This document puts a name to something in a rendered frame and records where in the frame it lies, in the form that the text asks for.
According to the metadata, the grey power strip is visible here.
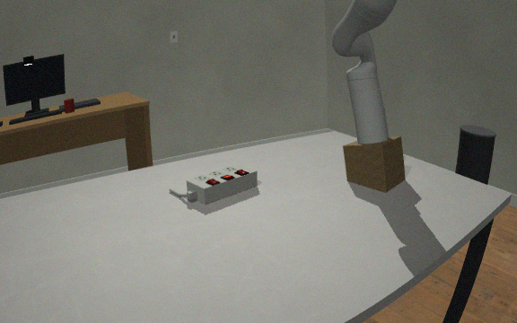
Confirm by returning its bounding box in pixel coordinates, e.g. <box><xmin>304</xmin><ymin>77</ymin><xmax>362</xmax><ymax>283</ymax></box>
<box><xmin>169</xmin><ymin>164</ymin><xmax>258</xmax><ymax>205</ymax></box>

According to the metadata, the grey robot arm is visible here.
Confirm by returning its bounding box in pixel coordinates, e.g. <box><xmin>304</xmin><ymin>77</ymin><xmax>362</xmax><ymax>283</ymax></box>
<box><xmin>332</xmin><ymin>0</ymin><xmax>397</xmax><ymax>144</ymax></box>

